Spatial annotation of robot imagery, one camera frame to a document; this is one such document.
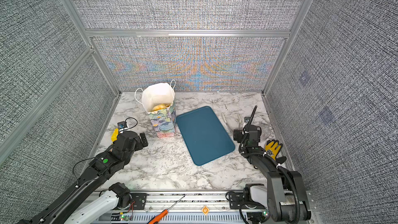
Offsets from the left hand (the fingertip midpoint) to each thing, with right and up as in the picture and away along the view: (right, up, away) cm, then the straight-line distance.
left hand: (137, 136), depth 77 cm
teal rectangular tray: (+35, -4, +17) cm, 39 cm away
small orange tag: (+34, -32, -7) cm, 47 cm away
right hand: (+59, +2, +13) cm, 60 cm away
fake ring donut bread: (+10, +15, +7) cm, 19 cm away
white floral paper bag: (+6, +19, +19) cm, 28 cm away
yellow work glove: (+74, -9, +12) cm, 75 cm away
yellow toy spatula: (-21, -3, +17) cm, 27 cm away
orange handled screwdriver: (+14, -34, -7) cm, 37 cm away
